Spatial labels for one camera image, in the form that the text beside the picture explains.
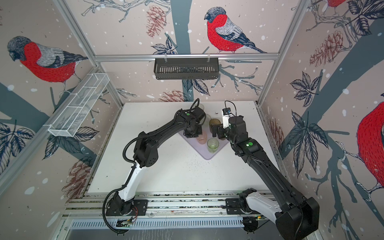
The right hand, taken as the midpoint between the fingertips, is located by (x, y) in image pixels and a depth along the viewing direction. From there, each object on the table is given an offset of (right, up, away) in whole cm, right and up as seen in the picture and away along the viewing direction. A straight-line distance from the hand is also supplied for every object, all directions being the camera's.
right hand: (218, 124), depth 77 cm
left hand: (-10, -8, +14) cm, 19 cm away
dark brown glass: (0, 0, +23) cm, 23 cm away
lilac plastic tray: (-7, -17, +18) cm, 26 cm away
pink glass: (-8, -11, +20) cm, 24 cm away
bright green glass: (-1, -15, +17) cm, 23 cm away
